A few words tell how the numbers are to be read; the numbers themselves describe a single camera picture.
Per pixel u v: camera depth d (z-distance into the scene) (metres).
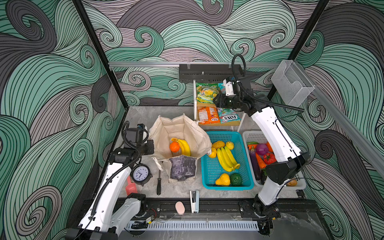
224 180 0.78
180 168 0.73
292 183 0.74
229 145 0.92
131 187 0.80
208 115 0.91
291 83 0.80
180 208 0.73
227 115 0.90
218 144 0.92
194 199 0.74
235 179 0.78
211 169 0.88
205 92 0.78
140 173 0.83
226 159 0.88
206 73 0.95
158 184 0.80
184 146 0.92
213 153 0.88
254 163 0.83
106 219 0.39
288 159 0.43
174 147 0.90
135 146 0.54
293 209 0.74
